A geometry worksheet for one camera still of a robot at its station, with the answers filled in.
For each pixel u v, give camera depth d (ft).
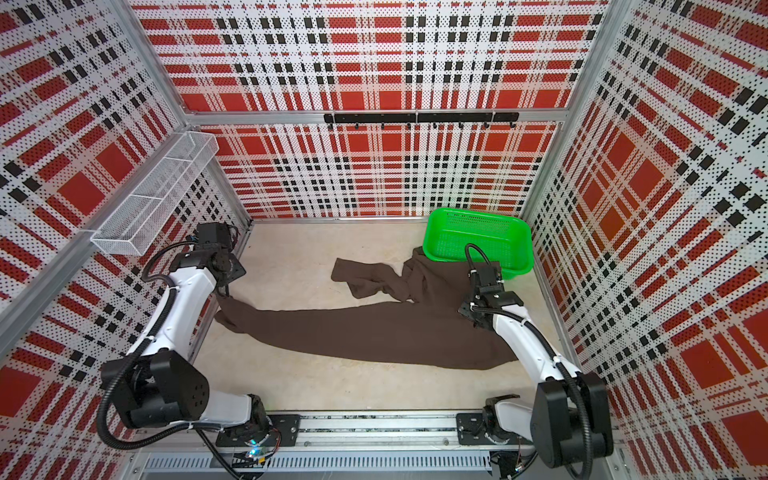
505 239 3.74
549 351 1.51
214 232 2.06
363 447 2.37
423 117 2.91
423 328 3.00
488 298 1.98
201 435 2.31
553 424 1.28
